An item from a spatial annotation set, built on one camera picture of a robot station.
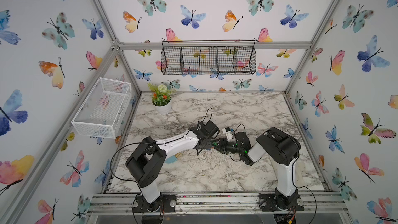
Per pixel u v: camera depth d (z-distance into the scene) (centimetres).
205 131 69
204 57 98
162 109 101
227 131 90
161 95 98
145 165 45
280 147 54
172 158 86
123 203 75
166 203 74
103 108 86
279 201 64
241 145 77
